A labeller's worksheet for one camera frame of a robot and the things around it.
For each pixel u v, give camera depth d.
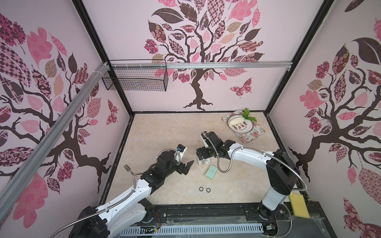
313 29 0.76
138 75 0.95
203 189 0.82
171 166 0.63
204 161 0.89
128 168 0.90
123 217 0.53
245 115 1.14
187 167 0.71
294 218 0.73
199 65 0.95
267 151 0.51
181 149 0.68
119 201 0.46
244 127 1.10
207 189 0.82
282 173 0.46
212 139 0.68
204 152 0.80
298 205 0.76
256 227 0.77
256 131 1.07
